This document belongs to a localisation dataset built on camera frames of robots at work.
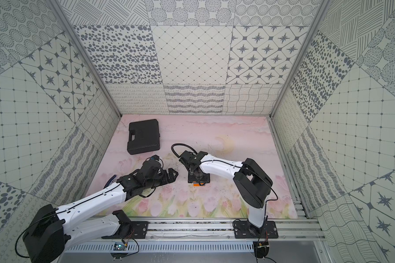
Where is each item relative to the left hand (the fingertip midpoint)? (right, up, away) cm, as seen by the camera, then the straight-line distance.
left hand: (176, 177), depth 80 cm
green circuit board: (-23, -28, -9) cm, 38 cm away
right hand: (+11, -4, +6) cm, 13 cm away
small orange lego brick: (+11, -1, -7) cm, 13 cm away
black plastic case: (-25, +20, +23) cm, 39 cm away
